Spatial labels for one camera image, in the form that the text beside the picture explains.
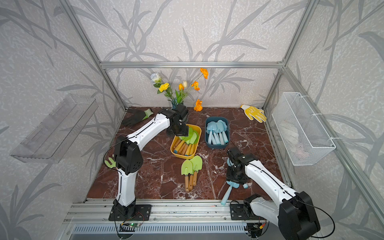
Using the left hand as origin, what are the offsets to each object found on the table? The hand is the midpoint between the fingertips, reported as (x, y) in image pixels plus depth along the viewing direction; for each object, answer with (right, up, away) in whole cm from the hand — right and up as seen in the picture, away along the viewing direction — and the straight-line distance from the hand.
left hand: (182, 134), depth 90 cm
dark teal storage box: (+29, +10, +16) cm, 35 cm away
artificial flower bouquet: (0, +28, +3) cm, 28 cm away
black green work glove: (-41, +12, +25) cm, 49 cm away
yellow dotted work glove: (+52, +15, +29) cm, 61 cm away
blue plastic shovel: (+28, +4, +14) cm, 32 cm away
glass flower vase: (-7, +20, +9) cm, 23 cm away
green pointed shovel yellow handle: (+4, -8, +6) cm, 10 cm away
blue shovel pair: (+18, +3, +12) cm, 22 cm away
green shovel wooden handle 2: (+9, -17, +1) cm, 19 cm away
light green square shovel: (+6, -3, +9) cm, 11 cm away
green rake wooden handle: (-43, -18, +1) cm, 46 cm away
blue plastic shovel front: (+26, -30, -11) cm, 41 cm away
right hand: (+27, -23, -9) cm, 37 cm away
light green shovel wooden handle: (+3, -20, -4) cm, 20 cm away
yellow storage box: (+1, -8, +4) cm, 9 cm away
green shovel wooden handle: (-5, -6, +6) cm, 10 cm away
